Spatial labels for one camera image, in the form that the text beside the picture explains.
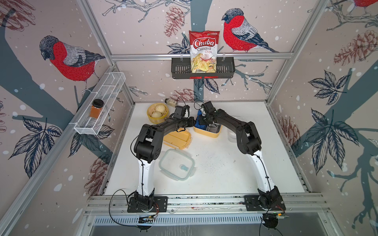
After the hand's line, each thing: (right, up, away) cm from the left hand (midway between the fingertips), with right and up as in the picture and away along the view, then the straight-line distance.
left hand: (198, 119), depth 100 cm
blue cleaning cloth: (-1, -3, 0) cm, 4 cm away
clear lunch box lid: (-13, -27, -12) cm, 32 cm away
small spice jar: (-21, +13, +16) cm, 30 cm away
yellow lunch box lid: (-12, -13, -3) cm, 18 cm away
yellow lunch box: (+6, -9, -4) cm, 11 cm away
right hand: (0, -2, +6) cm, 7 cm away
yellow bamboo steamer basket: (-36, +8, +12) cm, 39 cm away
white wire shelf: (-56, +19, -13) cm, 60 cm away
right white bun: (-29, +8, +10) cm, 32 cm away
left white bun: (-31, +4, +6) cm, 32 cm away
